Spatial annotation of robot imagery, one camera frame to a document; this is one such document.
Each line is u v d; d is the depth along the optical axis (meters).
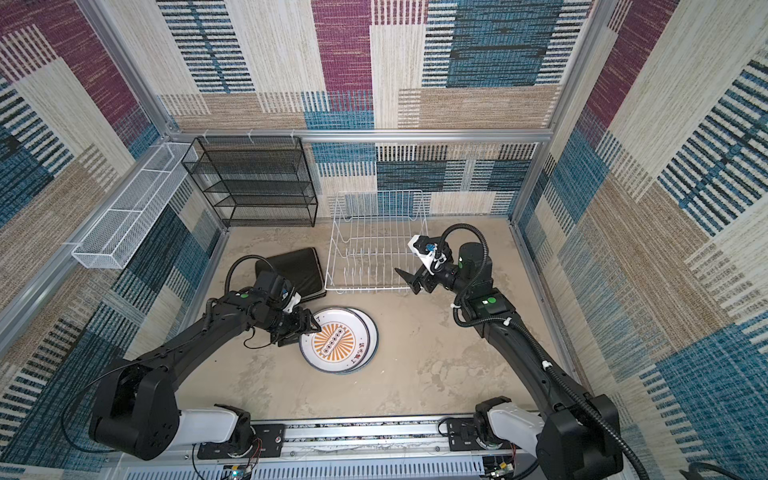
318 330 0.81
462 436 0.73
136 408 0.41
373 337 0.87
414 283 0.67
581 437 0.39
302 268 1.03
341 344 0.85
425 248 0.62
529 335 0.49
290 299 0.74
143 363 0.44
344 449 0.73
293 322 0.75
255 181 1.11
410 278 0.67
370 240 1.11
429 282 0.68
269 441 0.73
